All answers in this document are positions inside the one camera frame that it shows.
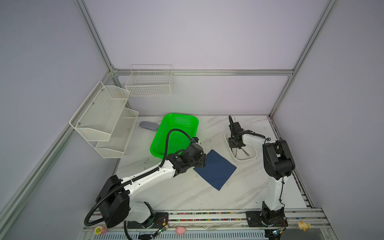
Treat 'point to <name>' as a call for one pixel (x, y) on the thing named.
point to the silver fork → (247, 154)
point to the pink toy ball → (180, 230)
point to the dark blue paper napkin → (217, 170)
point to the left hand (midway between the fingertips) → (200, 158)
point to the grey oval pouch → (149, 125)
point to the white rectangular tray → (253, 144)
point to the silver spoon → (236, 152)
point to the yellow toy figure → (304, 226)
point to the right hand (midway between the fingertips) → (234, 142)
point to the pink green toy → (100, 230)
